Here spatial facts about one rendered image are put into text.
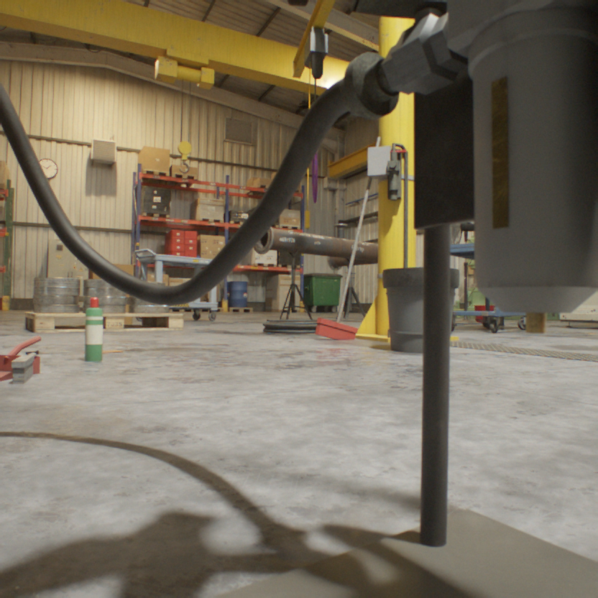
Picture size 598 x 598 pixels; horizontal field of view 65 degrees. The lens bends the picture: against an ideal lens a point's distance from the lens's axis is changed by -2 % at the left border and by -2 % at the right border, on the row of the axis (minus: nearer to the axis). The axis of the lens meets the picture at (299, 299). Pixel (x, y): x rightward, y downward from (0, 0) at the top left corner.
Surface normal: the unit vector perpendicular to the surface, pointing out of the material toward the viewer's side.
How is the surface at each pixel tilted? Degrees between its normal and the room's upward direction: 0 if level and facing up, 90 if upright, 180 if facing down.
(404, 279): 92
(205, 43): 90
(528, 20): 90
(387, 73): 120
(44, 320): 90
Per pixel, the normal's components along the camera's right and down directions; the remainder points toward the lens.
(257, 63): 0.45, 0.00
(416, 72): -0.73, 0.48
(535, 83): -0.48, -0.02
